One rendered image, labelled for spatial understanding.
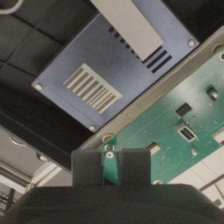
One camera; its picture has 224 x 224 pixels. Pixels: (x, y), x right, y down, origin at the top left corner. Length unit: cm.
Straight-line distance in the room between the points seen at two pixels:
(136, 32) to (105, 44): 2
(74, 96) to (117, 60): 3
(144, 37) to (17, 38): 7
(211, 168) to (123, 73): 10
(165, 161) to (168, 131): 2
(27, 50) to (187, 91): 9
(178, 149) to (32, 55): 11
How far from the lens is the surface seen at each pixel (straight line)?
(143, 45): 16
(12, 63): 18
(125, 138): 18
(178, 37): 16
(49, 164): 113
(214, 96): 17
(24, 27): 17
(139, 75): 17
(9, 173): 118
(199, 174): 23
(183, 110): 17
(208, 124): 19
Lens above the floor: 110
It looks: 22 degrees up
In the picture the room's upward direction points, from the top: 131 degrees counter-clockwise
